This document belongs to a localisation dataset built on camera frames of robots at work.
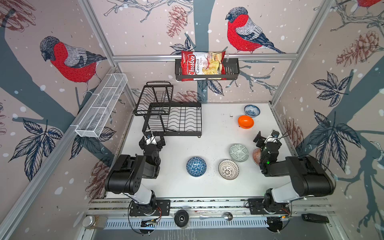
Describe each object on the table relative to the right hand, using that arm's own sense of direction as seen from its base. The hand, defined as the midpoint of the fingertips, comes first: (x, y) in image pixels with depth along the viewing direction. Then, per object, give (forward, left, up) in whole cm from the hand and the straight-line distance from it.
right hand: (266, 133), depth 90 cm
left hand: (-3, +69, +2) cm, 69 cm away
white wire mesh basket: (-12, +93, +21) cm, 96 cm away
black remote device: (-42, -14, -7) cm, 45 cm away
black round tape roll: (-45, +48, +1) cm, 66 cm away
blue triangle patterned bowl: (-19, +43, -10) cm, 48 cm away
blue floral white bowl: (+27, +1, -9) cm, 28 cm away
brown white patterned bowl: (-20, +24, -10) cm, 32 cm away
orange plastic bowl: (+14, +9, -7) cm, 18 cm away
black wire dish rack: (+2, +63, +13) cm, 64 cm away
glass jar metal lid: (-48, +85, -1) cm, 98 cm away
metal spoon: (-42, +26, -12) cm, 51 cm away
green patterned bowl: (-9, +16, -10) cm, 21 cm away
